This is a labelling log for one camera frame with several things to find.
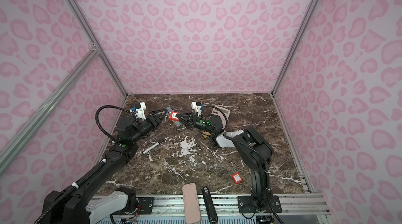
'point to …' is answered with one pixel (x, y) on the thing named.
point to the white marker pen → (153, 146)
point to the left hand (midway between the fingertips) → (167, 110)
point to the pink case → (191, 204)
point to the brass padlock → (206, 133)
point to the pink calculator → (216, 112)
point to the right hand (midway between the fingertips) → (178, 118)
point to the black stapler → (210, 208)
